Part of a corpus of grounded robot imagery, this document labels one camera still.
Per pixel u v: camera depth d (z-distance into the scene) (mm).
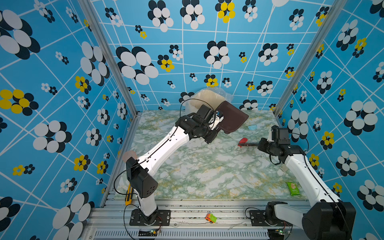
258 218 726
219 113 659
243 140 1033
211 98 1010
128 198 774
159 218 733
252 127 1100
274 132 653
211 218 721
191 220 743
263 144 738
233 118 717
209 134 664
